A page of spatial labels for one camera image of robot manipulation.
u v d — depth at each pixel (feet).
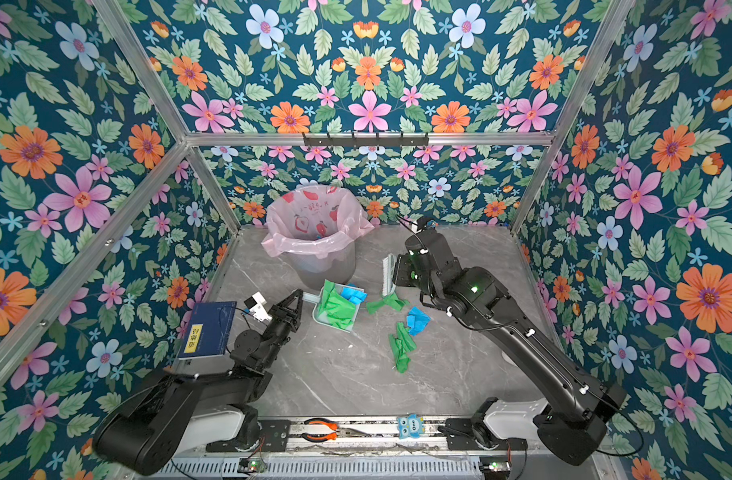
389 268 2.48
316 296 2.57
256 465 2.29
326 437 2.41
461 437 2.35
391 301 3.20
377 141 2.99
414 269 1.64
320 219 3.27
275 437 2.41
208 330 2.97
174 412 1.42
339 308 2.54
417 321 3.05
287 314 2.37
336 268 3.23
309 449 2.36
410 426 2.42
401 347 2.83
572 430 1.33
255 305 2.45
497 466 2.31
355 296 2.60
